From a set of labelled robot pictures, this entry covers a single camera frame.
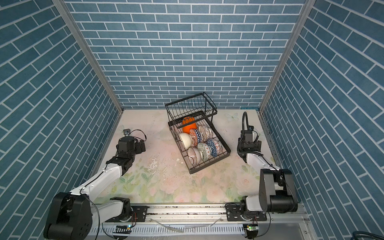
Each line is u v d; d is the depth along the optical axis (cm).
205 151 85
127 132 75
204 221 72
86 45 84
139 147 79
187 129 100
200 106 96
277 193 43
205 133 94
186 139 90
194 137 100
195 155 85
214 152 94
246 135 71
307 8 71
